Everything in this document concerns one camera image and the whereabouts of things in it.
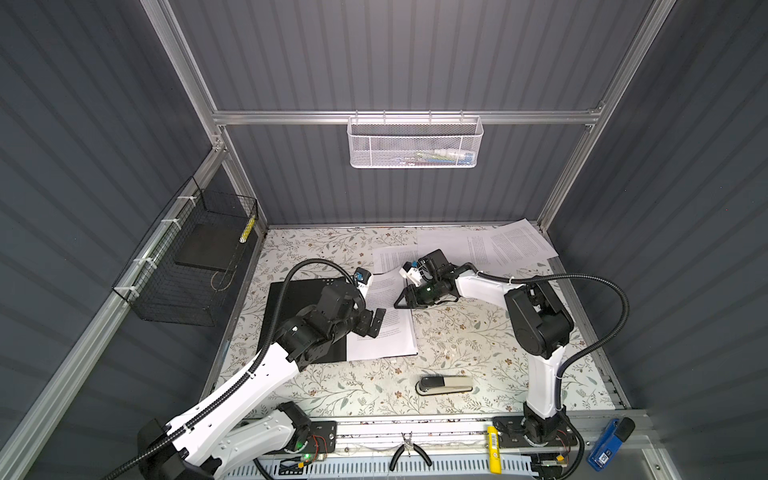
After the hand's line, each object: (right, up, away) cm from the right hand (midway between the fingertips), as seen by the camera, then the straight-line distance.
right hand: (401, 308), depth 92 cm
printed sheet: (-2, -8, -4) cm, 9 cm away
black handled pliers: (+1, -30, -20) cm, 36 cm away
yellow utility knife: (+21, -30, -22) cm, 43 cm away
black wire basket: (-54, +12, -20) cm, 59 cm away
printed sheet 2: (-5, +15, +18) cm, 24 cm away
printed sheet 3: (+36, +19, +20) cm, 45 cm away
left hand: (-9, +4, -17) cm, 20 cm away
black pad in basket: (-50, +19, -15) cm, 56 cm away
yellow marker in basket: (-43, +23, -11) cm, 50 cm away
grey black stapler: (+8, -17, -15) cm, 25 cm away
